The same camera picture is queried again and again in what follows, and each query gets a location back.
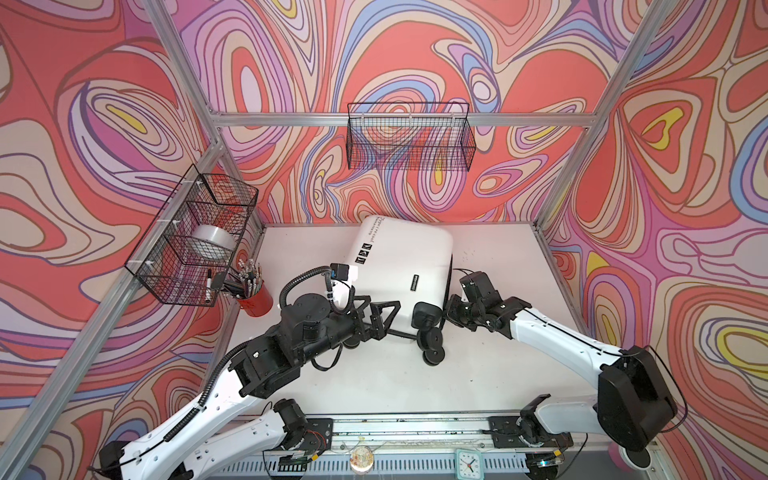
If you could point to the black suitcase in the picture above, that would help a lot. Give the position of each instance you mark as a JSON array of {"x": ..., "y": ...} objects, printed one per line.
[{"x": 398, "y": 260}]

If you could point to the small teal clock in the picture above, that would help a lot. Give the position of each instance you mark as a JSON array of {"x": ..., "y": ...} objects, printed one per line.
[{"x": 469, "y": 465}]

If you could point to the pink tape roll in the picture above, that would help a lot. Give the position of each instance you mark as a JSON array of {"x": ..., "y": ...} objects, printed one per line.
[{"x": 629, "y": 460}]

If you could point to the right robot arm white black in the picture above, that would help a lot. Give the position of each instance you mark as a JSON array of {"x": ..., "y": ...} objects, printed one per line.
[{"x": 631, "y": 402}]

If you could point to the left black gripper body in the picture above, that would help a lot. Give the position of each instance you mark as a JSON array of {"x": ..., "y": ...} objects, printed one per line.
[{"x": 342, "y": 329}]

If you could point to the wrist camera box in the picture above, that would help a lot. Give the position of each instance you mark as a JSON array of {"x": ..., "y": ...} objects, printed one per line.
[
  {"x": 342, "y": 278},
  {"x": 478, "y": 287}
]

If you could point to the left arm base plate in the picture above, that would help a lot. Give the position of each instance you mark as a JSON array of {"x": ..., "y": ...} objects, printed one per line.
[{"x": 314, "y": 437}]

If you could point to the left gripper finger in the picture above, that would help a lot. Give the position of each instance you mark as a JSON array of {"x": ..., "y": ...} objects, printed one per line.
[
  {"x": 383, "y": 315},
  {"x": 359, "y": 311}
]

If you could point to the back black wire basket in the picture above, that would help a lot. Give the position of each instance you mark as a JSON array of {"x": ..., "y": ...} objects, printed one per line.
[{"x": 410, "y": 136}]

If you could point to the left black wire basket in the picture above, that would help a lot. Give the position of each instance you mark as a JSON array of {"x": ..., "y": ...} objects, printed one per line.
[{"x": 189, "y": 251}]

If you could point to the round clear badge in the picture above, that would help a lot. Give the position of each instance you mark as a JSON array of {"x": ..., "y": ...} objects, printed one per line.
[{"x": 361, "y": 459}]

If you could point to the red pen cup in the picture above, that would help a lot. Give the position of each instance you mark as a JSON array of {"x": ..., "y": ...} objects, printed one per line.
[{"x": 259, "y": 304}]

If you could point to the silver duct tape roll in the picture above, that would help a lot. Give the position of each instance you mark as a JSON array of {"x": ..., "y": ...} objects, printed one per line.
[{"x": 212, "y": 243}]

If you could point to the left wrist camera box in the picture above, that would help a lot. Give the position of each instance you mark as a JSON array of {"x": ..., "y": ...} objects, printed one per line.
[{"x": 342, "y": 278}]

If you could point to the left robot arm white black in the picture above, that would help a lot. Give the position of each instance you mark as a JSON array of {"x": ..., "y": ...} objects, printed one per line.
[{"x": 194, "y": 443}]

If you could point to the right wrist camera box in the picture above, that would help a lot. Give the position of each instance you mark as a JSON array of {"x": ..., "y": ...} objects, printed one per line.
[{"x": 478, "y": 287}]

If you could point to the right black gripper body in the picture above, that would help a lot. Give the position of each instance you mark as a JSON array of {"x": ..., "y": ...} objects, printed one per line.
[{"x": 464, "y": 312}]

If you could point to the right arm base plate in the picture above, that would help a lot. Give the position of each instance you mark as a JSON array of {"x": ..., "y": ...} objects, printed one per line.
[{"x": 521, "y": 432}]

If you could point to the black wire basket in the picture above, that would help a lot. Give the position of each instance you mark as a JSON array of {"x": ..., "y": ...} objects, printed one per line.
[
  {"x": 189, "y": 251},
  {"x": 410, "y": 136}
]

